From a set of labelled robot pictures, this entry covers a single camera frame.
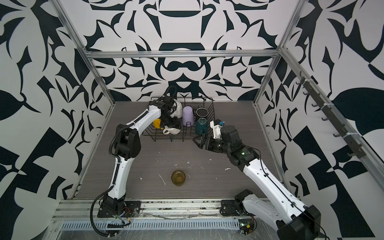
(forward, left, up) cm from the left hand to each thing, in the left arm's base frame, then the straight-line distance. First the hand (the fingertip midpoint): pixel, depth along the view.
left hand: (173, 124), depth 99 cm
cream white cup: (+7, -4, +4) cm, 9 cm away
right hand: (-22, -14, +17) cm, 31 cm away
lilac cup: (+3, -9, +4) cm, 11 cm away
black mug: (+6, -19, +5) cm, 20 cm away
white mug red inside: (-6, +1, +2) cm, 7 cm away
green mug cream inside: (-5, -18, +3) cm, 19 cm away
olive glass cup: (-32, -3, -6) cm, 33 cm away
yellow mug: (-2, +10, +5) cm, 11 cm away
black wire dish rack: (-4, -8, -4) cm, 10 cm away
